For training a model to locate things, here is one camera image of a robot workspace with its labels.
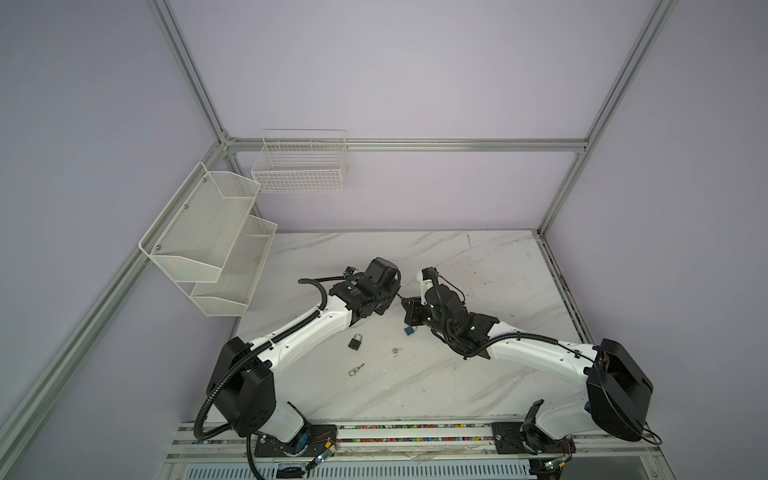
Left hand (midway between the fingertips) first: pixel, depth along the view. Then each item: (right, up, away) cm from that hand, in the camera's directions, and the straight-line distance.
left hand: (396, 285), depth 82 cm
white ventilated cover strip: (+6, -43, -12) cm, 45 cm away
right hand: (0, -4, -2) cm, 5 cm away
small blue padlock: (+4, -15, +11) cm, 19 cm away
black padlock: (-13, -19, +8) cm, 24 cm away
